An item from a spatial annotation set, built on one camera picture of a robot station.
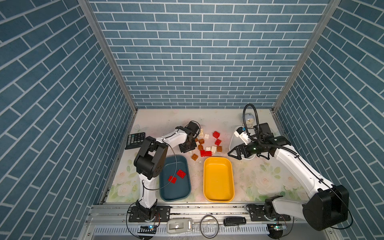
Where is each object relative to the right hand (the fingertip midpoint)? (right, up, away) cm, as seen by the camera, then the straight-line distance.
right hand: (233, 149), depth 79 cm
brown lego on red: (-17, -2, +17) cm, 24 cm away
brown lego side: (-17, +2, +20) cm, 26 cm away
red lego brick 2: (-33, -18, +5) cm, 38 cm away
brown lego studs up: (-20, +3, +23) cm, 31 cm away
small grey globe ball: (+18, +17, +27) cm, 37 cm away
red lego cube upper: (-6, +6, +26) cm, 28 cm away
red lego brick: (-29, -15, +8) cm, 34 cm away
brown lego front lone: (-21, -7, +14) cm, 27 cm away
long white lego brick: (-16, +7, +26) cm, 32 cm away
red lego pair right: (-12, -6, +18) cm, 22 cm away
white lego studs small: (-12, -3, +18) cm, 22 cm away
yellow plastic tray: (-7, -21, +4) cm, 22 cm away
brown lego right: (-5, -3, +18) cm, 19 cm away
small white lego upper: (-13, +5, +24) cm, 28 cm away
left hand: (-23, -3, +18) cm, 29 cm away
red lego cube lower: (-5, +1, +24) cm, 24 cm away
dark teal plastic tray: (-32, -20, +5) cm, 38 cm away
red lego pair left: (-16, -6, +18) cm, 24 cm away
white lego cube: (-9, -3, +18) cm, 20 cm away
